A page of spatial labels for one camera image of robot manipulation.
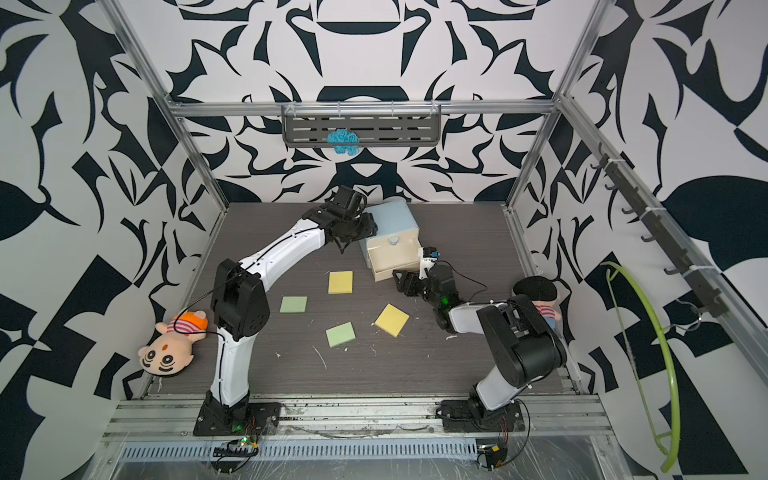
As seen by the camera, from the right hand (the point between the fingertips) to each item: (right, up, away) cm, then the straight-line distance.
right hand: (402, 268), depth 92 cm
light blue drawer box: (-4, +16, +3) cm, 16 cm away
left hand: (-9, +13, 0) cm, 16 cm away
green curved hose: (+44, -11, -40) cm, 60 cm away
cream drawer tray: (-4, +4, +4) cm, 7 cm away
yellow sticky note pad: (-20, -5, +7) cm, 22 cm away
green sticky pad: (-18, -18, -5) cm, 26 cm away
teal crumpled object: (-17, +40, -2) cm, 43 cm away
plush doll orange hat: (-60, -19, -14) cm, 64 cm away
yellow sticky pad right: (-3, -16, -1) cm, 16 cm away
